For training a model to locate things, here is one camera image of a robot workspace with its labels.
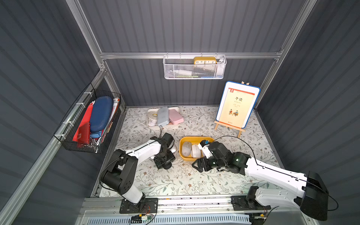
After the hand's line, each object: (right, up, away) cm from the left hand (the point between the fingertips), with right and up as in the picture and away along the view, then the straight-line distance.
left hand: (169, 163), depth 87 cm
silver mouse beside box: (+3, +7, +9) cm, 12 cm away
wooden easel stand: (+34, +25, +14) cm, 44 cm away
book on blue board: (+44, +38, +2) cm, 58 cm away
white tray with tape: (-16, +31, +24) cm, 42 cm away
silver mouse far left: (-5, +11, -27) cm, 29 cm away
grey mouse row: (+11, +8, +4) cm, 14 cm away
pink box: (+2, +29, +18) cm, 34 cm away
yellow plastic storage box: (+16, +13, +10) cm, 23 cm away
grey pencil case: (-6, +30, +18) cm, 36 cm away
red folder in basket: (-39, +21, -22) cm, 49 cm away
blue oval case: (-35, +32, -14) cm, 49 cm away
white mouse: (+17, +7, +3) cm, 19 cm away
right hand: (+17, +5, -12) cm, 22 cm away
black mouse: (-1, -1, -3) cm, 3 cm away
